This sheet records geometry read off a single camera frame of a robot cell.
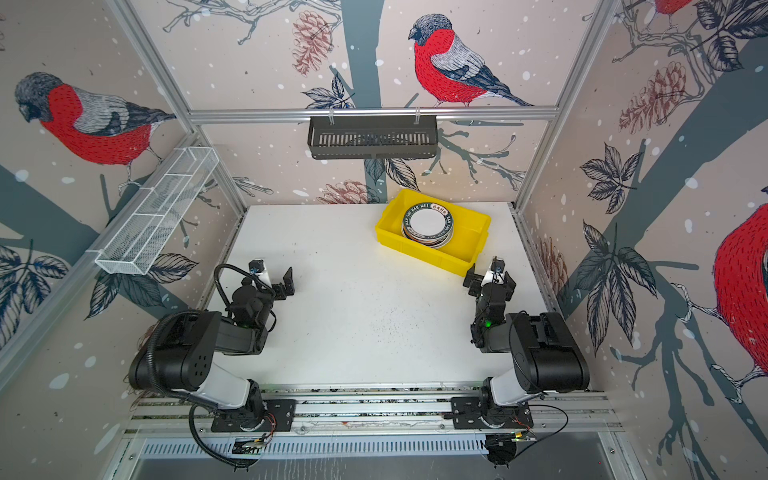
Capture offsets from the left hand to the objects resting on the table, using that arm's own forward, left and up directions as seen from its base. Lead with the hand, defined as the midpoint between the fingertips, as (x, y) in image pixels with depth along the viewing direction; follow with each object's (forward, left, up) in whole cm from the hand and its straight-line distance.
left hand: (273, 268), depth 89 cm
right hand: (-1, -66, 0) cm, 67 cm away
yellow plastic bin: (+21, -66, -7) cm, 70 cm away
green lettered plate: (+28, -50, -4) cm, 57 cm away
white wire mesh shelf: (0, +27, +19) cm, 33 cm away
